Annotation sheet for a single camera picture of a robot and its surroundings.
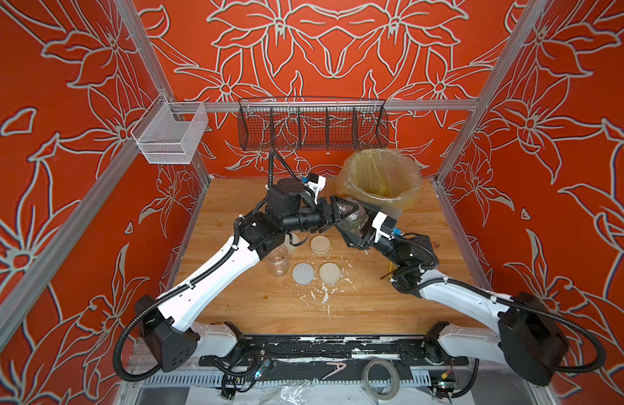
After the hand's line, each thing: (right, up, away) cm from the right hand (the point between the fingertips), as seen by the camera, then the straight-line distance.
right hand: (347, 208), depth 63 cm
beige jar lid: (-17, -16, +32) cm, 40 cm away
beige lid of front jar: (-2, -24, +25) cm, 35 cm away
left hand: (+1, -1, -2) cm, 2 cm away
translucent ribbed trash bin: (+19, -1, +21) cm, 28 cm away
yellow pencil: (+11, -15, 0) cm, 18 cm away
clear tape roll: (+13, -47, +3) cm, 49 cm away
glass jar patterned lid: (-21, -19, +21) cm, 35 cm away
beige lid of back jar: (-6, -15, +32) cm, 36 cm away
